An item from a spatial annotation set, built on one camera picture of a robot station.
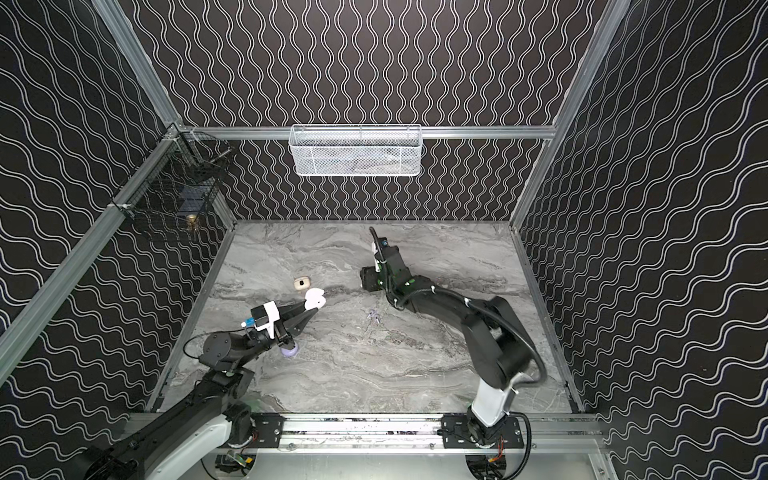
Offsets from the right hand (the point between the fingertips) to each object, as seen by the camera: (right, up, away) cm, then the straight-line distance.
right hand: (370, 273), depth 93 cm
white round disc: (-11, -4, -27) cm, 29 cm away
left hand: (-10, -6, -27) cm, 30 cm away
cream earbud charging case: (-23, -4, +7) cm, 25 cm away
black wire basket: (-62, +30, +2) cm, 69 cm away
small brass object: (-49, +15, -11) cm, 52 cm away
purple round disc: (-23, -23, -6) cm, 33 cm away
